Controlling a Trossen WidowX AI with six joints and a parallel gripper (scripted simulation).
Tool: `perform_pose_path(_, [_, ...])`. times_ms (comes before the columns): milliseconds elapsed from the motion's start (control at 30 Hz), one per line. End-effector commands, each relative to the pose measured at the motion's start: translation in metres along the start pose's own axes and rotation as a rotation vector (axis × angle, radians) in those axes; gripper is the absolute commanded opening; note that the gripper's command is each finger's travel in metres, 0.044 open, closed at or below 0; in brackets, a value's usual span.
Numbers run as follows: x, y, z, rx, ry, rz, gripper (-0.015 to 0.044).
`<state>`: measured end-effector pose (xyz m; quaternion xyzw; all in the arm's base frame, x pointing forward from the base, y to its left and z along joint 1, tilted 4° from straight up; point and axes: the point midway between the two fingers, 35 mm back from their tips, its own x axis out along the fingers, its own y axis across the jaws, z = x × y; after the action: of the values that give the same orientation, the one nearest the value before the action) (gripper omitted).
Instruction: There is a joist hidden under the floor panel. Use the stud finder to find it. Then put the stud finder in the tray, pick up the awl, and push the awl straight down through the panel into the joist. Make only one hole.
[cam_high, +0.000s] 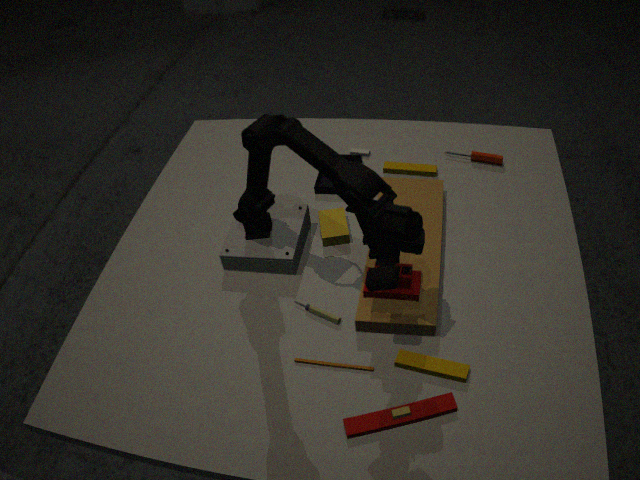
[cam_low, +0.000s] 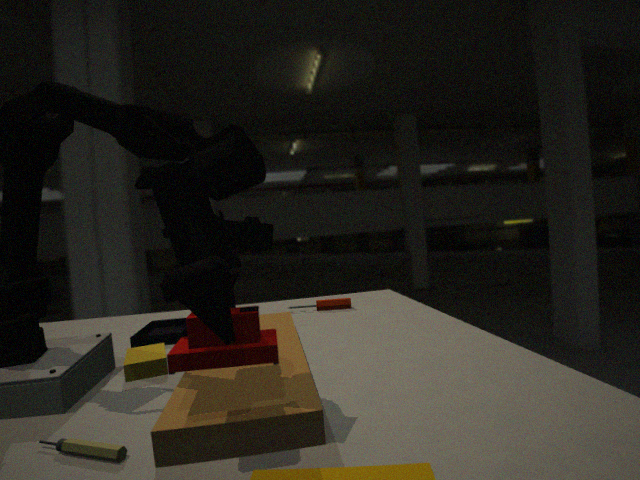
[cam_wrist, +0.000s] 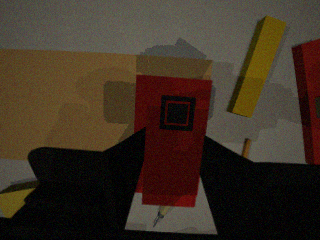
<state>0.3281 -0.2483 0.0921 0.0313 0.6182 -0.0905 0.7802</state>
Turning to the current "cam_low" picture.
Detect tan wooden panel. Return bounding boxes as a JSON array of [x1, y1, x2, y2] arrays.
[[150, 312, 326, 468]]

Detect awl with orange-brown handle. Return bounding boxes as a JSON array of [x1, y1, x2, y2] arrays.
[[288, 298, 351, 311]]

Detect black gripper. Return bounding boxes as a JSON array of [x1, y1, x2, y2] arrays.
[[160, 205, 241, 345]]

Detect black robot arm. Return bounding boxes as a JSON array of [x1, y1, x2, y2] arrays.
[[0, 80, 274, 368]]

